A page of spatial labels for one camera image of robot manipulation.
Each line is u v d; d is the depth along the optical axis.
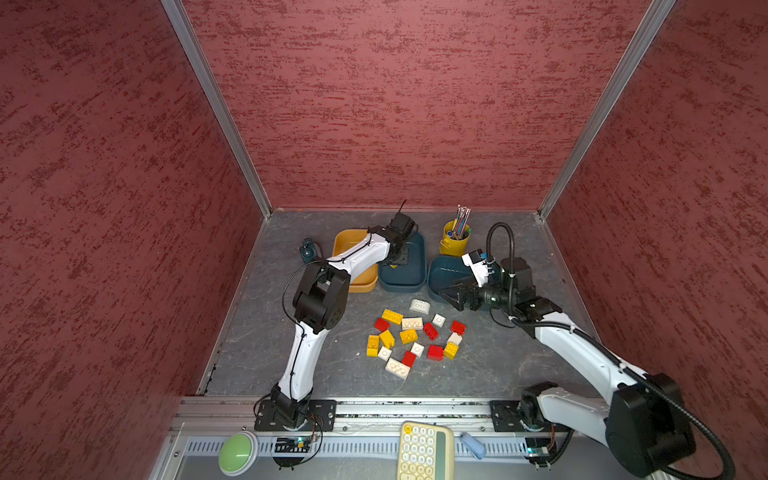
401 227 0.81
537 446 0.71
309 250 0.99
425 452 0.68
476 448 0.68
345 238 1.05
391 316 0.92
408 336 0.87
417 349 0.85
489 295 0.70
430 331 0.87
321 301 0.56
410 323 0.90
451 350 0.82
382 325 0.90
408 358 0.83
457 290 0.70
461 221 1.00
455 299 0.71
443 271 1.03
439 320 0.90
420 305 0.92
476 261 0.72
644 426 0.40
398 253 0.76
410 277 0.98
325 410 0.76
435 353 0.83
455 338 0.87
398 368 0.81
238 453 0.69
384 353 0.84
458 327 0.90
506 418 0.74
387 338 0.85
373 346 0.85
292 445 0.71
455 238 0.97
